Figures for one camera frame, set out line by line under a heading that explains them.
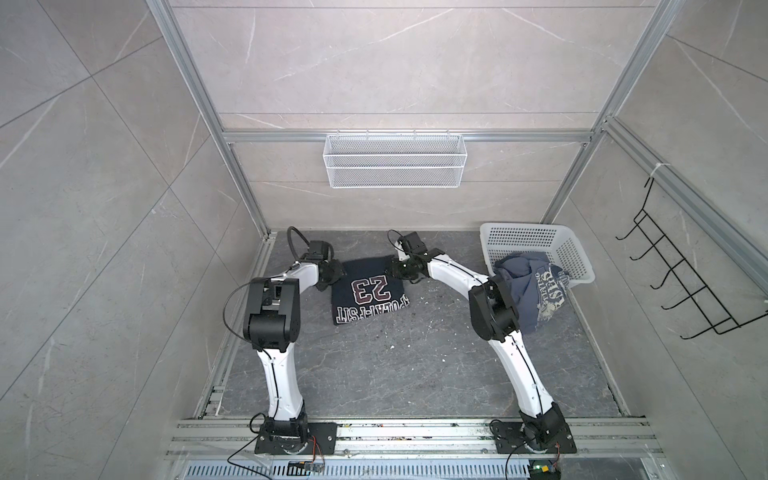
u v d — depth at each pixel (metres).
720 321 0.58
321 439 0.73
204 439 0.75
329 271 0.95
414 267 0.81
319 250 0.84
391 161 1.01
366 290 0.98
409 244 0.86
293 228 0.87
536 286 0.90
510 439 0.73
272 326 0.55
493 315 0.64
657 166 0.70
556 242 1.10
